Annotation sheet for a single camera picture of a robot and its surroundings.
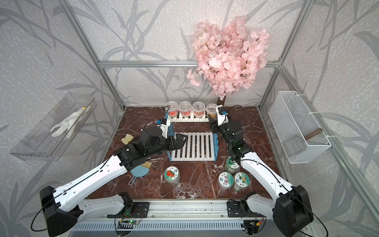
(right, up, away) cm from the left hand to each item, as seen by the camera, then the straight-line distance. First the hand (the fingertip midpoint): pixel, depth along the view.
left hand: (182, 139), depth 70 cm
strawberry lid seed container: (-7, -20, +7) cm, 22 cm away
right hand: (+16, +13, +5) cm, 21 cm away
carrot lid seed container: (+30, -22, +5) cm, 38 cm away
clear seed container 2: (+8, +15, +4) cm, 17 cm away
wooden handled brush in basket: (+58, +3, -6) cm, 59 cm away
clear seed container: (+1, +15, +4) cm, 16 cm away
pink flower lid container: (+22, -22, +5) cm, 32 cm away
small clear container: (+14, +14, +4) cm, 21 cm away
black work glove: (-42, -4, +31) cm, 52 cm away
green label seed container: (+26, -17, +10) cm, 33 cm away
